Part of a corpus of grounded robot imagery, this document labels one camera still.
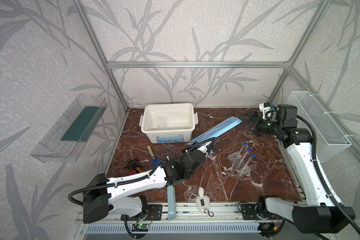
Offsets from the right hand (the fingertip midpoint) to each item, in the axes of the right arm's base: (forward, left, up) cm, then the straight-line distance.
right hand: (242, 116), depth 71 cm
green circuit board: (-42, +50, -34) cm, 73 cm away
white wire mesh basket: (-12, -35, 0) cm, 37 cm away
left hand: (-7, +21, -9) cm, 24 cm away
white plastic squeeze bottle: (-31, +19, -28) cm, 47 cm away
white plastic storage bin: (+20, +41, -30) cm, 55 cm away
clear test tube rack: (-6, -2, -33) cm, 33 cm away
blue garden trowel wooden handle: (-2, +51, -32) cm, 60 cm away
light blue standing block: (-35, +34, -29) cm, 57 cm away
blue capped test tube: (0, -14, -35) cm, 37 cm away
